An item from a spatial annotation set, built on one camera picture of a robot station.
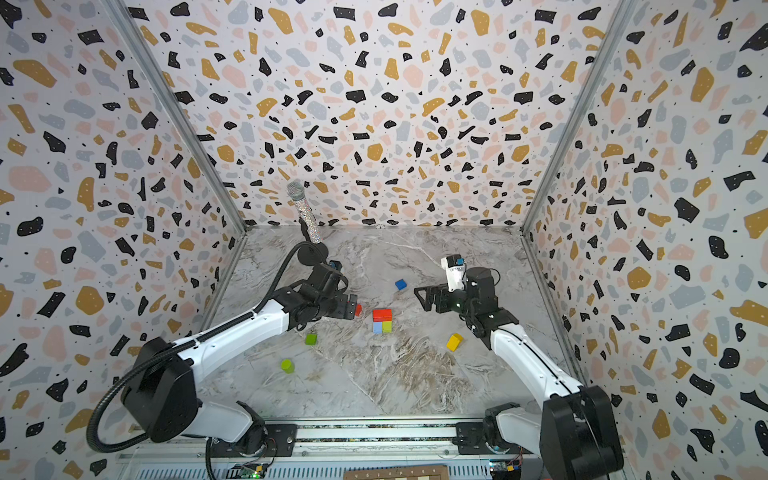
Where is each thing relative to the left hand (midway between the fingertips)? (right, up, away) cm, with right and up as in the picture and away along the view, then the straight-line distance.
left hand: (344, 296), depth 86 cm
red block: (+10, -7, +8) cm, 15 cm away
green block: (-12, -14, +6) cm, 19 cm away
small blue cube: (+16, +2, +20) cm, 26 cm away
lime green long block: (+12, -10, +7) cm, 17 cm away
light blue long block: (+9, -10, +7) cm, 15 cm away
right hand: (+23, +3, -4) cm, 24 cm away
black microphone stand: (-18, +13, +27) cm, 35 cm away
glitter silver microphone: (-15, +31, +2) cm, 34 cm away
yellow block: (+32, -14, +4) cm, 35 cm away
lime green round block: (-16, -19, -2) cm, 25 cm away
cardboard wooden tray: (+18, -38, -18) cm, 45 cm away
